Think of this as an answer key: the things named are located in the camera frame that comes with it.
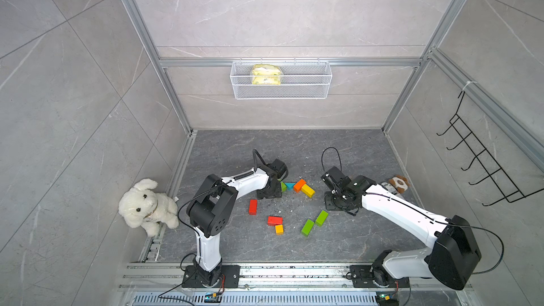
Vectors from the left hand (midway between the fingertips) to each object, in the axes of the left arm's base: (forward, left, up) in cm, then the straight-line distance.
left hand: (275, 191), depth 94 cm
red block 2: (-13, +1, -1) cm, 13 cm away
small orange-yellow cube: (-17, -1, +1) cm, 17 cm away
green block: (+2, -4, +1) cm, 4 cm away
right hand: (-10, -23, +7) cm, 26 cm away
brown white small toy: (+2, -58, +1) cm, 58 cm away
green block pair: (-13, -19, 0) cm, 23 cm away
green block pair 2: (-17, -13, 0) cm, 21 cm away
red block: (-7, +10, +1) cm, 12 cm away
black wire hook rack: (-19, -67, +31) cm, 77 cm away
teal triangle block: (+2, -7, +1) cm, 7 cm away
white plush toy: (-12, +48, +15) cm, 52 cm away
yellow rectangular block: (-1, -15, +1) cm, 15 cm away
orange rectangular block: (+2, -11, +1) cm, 11 cm away
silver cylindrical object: (-1, -52, +2) cm, 52 cm away
